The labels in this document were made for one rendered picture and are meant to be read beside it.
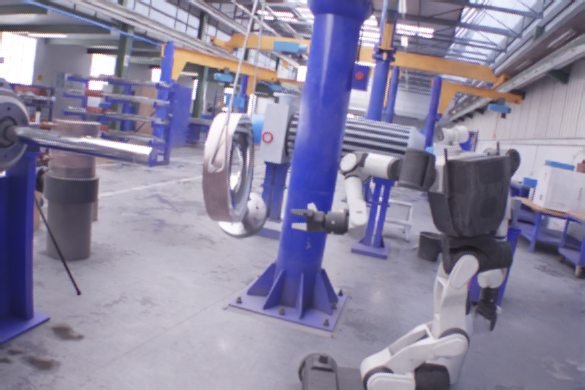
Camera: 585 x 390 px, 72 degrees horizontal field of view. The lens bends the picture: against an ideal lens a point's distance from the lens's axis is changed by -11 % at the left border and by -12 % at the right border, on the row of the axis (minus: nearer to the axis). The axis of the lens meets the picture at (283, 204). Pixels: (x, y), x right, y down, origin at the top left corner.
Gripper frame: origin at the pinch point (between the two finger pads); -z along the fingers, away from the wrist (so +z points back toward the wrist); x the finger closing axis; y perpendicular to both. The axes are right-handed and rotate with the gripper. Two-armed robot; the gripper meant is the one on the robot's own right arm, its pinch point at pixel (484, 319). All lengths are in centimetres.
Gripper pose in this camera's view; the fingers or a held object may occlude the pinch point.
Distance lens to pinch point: 226.7
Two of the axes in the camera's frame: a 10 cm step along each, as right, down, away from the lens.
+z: -0.5, -9.4, -3.5
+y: -9.4, 1.6, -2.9
